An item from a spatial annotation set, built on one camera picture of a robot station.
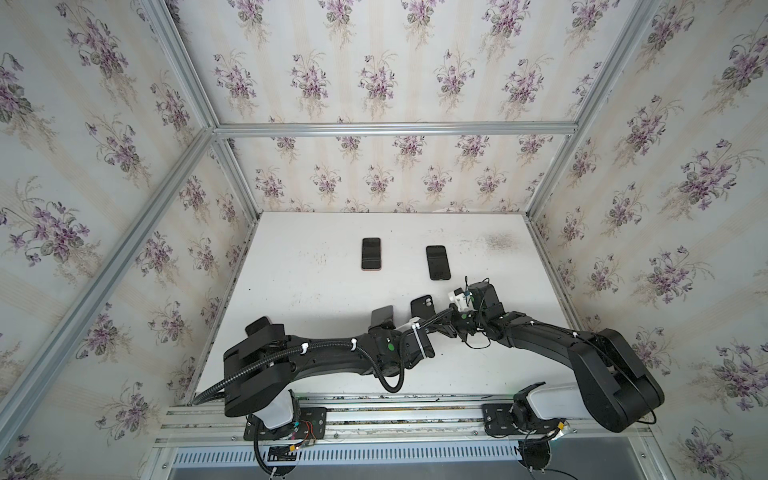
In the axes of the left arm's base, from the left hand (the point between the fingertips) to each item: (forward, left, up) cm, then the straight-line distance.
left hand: (384, 325), depth 82 cm
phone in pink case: (+31, +5, -8) cm, 32 cm away
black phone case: (+9, -12, -6) cm, 16 cm away
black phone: (+27, -20, -8) cm, 34 cm away
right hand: (0, -12, -2) cm, 12 cm away
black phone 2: (+7, +1, -8) cm, 10 cm away
